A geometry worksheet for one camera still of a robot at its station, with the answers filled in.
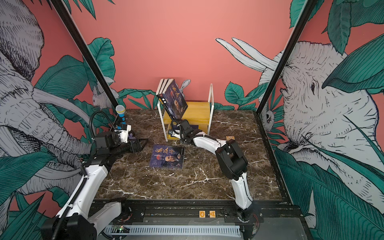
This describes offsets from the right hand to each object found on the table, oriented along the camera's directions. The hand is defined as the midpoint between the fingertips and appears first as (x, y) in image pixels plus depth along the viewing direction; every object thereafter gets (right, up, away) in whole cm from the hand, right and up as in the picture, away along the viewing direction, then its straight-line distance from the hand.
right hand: (183, 130), depth 96 cm
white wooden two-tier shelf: (+10, +10, -4) cm, 15 cm away
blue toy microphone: (-37, +12, -8) cm, 40 cm away
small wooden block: (+31, -6, +8) cm, 32 cm away
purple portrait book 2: (-10, -17, -3) cm, 20 cm away
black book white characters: (-8, +15, -19) cm, 26 cm away
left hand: (-21, -4, -18) cm, 28 cm away
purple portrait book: (-4, +17, -12) cm, 22 cm away
